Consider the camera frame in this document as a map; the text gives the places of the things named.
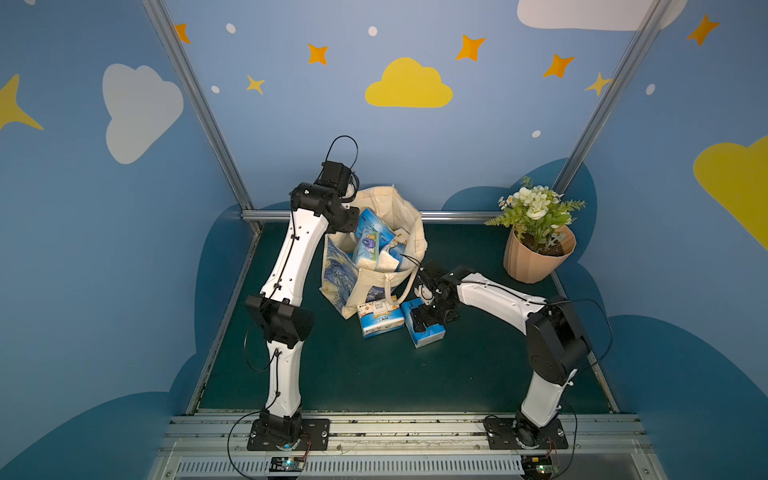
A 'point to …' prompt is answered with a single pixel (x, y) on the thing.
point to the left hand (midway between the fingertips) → (354, 220)
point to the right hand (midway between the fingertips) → (431, 321)
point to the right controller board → (537, 467)
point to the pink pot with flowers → (540, 232)
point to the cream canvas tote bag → (346, 281)
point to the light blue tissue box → (367, 246)
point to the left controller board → (286, 464)
